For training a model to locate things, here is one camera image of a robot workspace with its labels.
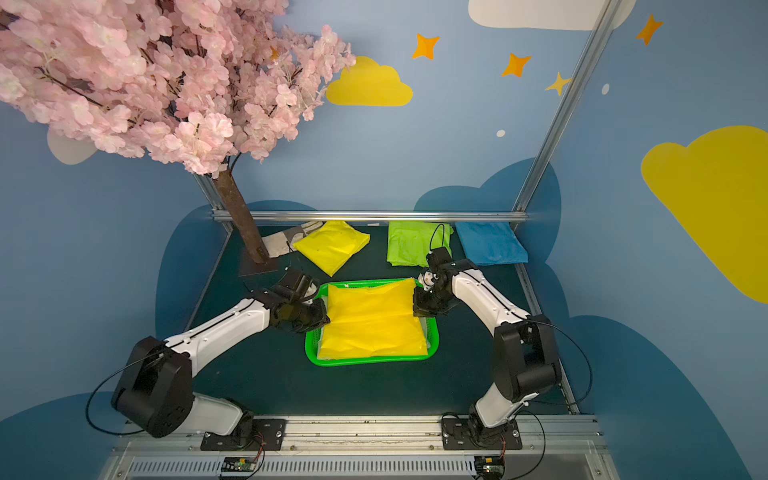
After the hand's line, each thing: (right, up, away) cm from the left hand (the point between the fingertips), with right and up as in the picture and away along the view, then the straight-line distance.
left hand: (331, 316), depth 87 cm
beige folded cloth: (-25, +23, +28) cm, 43 cm away
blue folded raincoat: (+56, +23, +28) cm, 67 cm away
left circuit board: (-20, -33, -15) cm, 41 cm away
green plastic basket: (+29, -5, -3) cm, 30 cm away
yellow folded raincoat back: (-4, +22, +25) cm, 33 cm away
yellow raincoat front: (+12, -1, 0) cm, 12 cm away
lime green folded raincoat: (+25, +23, +28) cm, 44 cm away
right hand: (+26, +2, +1) cm, 26 cm away
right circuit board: (+42, -35, -14) cm, 56 cm away
